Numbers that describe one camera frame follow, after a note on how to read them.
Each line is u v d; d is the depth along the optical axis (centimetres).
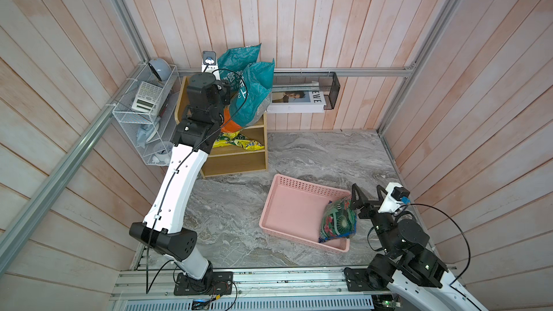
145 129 82
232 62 66
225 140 88
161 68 82
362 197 59
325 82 96
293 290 73
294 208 93
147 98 76
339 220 75
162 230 40
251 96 59
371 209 58
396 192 54
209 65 49
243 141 88
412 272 50
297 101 94
